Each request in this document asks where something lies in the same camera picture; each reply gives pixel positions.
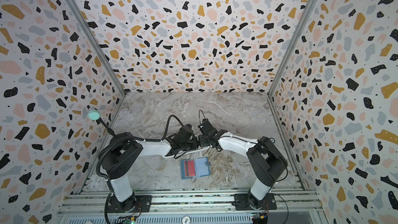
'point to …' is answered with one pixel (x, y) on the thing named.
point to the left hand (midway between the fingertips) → (203, 141)
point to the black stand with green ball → (94, 114)
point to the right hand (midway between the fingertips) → (203, 136)
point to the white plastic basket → (188, 152)
